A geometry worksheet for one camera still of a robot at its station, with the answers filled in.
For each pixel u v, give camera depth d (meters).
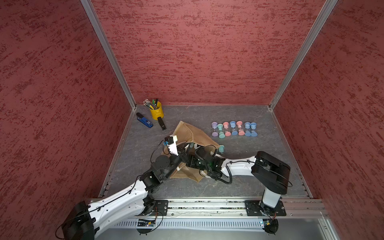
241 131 1.03
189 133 0.80
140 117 1.09
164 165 0.54
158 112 1.07
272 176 0.46
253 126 1.06
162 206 0.74
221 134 1.00
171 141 0.63
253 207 0.74
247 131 1.03
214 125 1.06
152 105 1.04
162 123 1.07
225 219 0.72
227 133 1.02
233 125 1.07
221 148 0.95
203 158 0.66
